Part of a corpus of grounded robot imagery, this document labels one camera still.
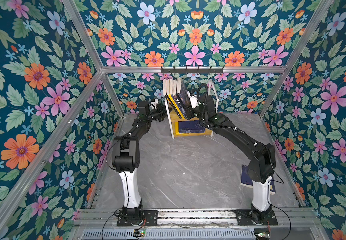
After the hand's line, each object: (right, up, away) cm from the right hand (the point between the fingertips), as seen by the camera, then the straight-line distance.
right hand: (187, 102), depth 83 cm
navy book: (+3, -14, +22) cm, 26 cm away
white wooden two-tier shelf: (+14, +13, +8) cm, 21 cm away
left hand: (-8, 0, +5) cm, 10 cm away
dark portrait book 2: (+2, -6, -9) cm, 11 cm away
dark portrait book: (-3, +2, -5) cm, 6 cm away
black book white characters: (-6, +1, -6) cm, 8 cm away
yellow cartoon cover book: (-8, +1, -6) cm, 10 cm away
